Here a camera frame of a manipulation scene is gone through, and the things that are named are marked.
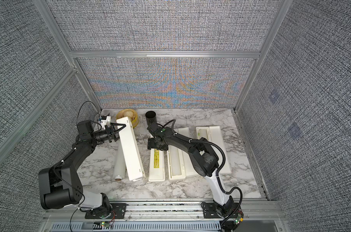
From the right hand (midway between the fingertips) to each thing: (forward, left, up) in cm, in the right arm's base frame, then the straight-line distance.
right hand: (153, 143), depth 92 cm
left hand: (+1, +12, +16) cm, 20 cm away
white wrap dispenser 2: (-14, -17, +1) cm, 22 cm away
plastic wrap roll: (-15, +18, 0) cm, 23 cm away
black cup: (+21, +3, +1) cm, 21 cm away
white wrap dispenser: (+7, -40, +1) cm, 40 cm away
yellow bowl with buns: (+28, +19, -4) cm, 34 cm away
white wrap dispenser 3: (-10, -3, +3) cm, 11 cm away
